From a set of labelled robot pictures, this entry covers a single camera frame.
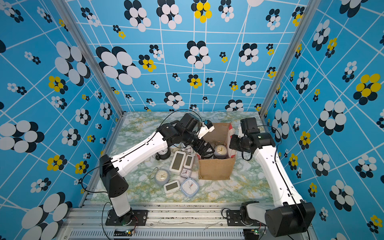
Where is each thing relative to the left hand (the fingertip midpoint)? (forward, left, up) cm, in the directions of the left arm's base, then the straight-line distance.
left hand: (211, 145), depth 72 cm
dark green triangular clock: (-7, +3, +5) cm, 9 cm away
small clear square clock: (-5, +14, -23) cm, 27 cm away
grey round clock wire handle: (-7, +27, -21) cm, 35 cm away
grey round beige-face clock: (+7, -7, -18) cm, 21 cm away
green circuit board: (-33, +42, -26) cm, 60 cm away
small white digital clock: (+2, +12, -22) cm, 26 cm away
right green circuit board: (-33, -21, -25) cm, 46 cm away
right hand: (+4, -13, -4) cm, 14 cm away
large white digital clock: (+1, +19, -21) cm, 28 cm away
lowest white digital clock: (-13, +21, -22) cm, 33 cm away
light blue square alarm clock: (-13, +11, -22) cm, 28 cm away
